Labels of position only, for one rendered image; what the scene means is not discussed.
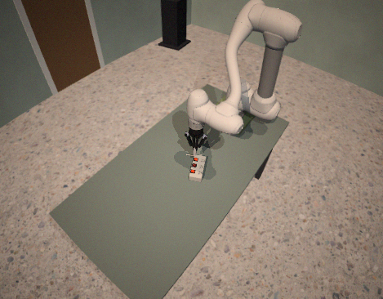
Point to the white power strip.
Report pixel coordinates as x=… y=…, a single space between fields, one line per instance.
x=196 y=172

